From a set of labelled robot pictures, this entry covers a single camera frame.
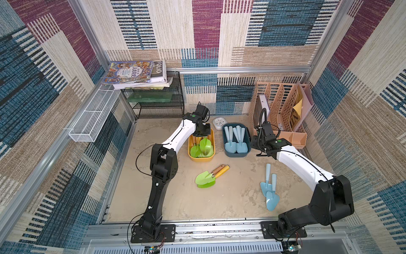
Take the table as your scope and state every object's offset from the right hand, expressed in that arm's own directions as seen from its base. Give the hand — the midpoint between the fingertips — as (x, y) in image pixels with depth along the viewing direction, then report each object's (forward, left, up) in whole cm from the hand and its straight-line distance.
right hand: (255, 139), depth 88 cm
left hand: (+9, +27, -4) cm, 29 cm away
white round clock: (+24, +19, -12) cm, 33 cm away
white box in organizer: (+24, -7, +6) cm, 26 cm away
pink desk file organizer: (+30, -29, -1) cm, 42 cm away
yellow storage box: (+1, +24, +3) cm, 24 cm away
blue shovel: (+14, +14, -10) cm, 22 cm away
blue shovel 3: (+15, +6, -8) cm, 19 cm away
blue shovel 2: (+3, +12, -12) cm, 17 cm away
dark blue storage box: (+7, +2, -9) cm, 11 cm away
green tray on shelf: (+26, +61, +10) cm, 67 cm away
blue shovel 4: (-21, -5, -16) cm, 26 cm away
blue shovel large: (+4, +5, -14) cm, 15 cm away
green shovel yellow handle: (+2, +34, -12) cm, 36 cm away
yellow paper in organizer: (+15, -25, +9) cm, 31 cm away
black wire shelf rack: (+35, +74, -9) cm, 82 cm away
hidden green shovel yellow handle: (-17, +24, -15) cm, 33 cm away
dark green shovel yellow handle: (+1, +28, -7) cm, 29 cm away
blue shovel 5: (-27, -6, -15) cm, 32 cm away
